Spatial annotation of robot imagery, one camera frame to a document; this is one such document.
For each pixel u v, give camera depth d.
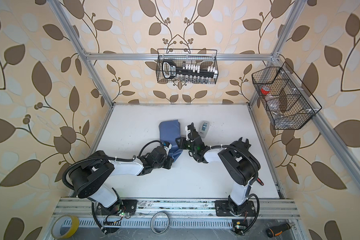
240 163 0.49
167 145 0.83
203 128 1.02
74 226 0.71
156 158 0.71
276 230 0.66
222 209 0.73
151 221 0.71
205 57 0.91
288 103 0.74
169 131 0.99
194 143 0.72
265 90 0.81
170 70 0.85
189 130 0.84
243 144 0.99
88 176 0.45
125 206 0.74
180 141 0.84
